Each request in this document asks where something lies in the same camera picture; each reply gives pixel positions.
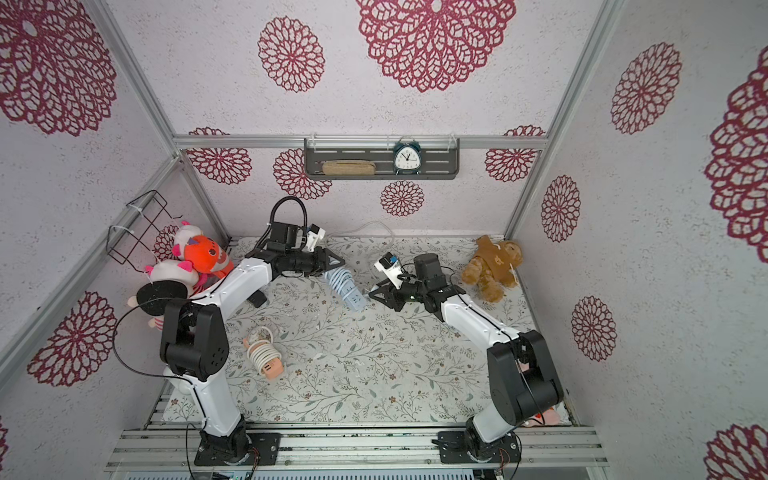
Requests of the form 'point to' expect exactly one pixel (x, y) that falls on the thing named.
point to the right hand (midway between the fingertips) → (376, 285)
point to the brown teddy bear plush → (493, 267)
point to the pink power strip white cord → (264, 353)
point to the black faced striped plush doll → (166, 280)
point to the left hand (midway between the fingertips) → (341, 264)
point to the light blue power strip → (342, 281)
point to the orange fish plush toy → (208, 260)
